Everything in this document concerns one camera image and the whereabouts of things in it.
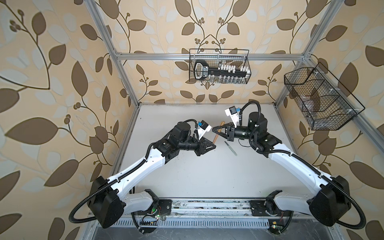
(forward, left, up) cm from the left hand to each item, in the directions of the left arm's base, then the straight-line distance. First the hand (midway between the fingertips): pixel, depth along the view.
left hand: (215, 145), depth 68 cm
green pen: (+12, -13, -26) cm, 32 cm away
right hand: (+5, +1, +4) cm, 7 cm away
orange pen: (+3, 0, +2) cm, 3 cm away
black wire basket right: (+19, -55, +10) cm, 59 cm away
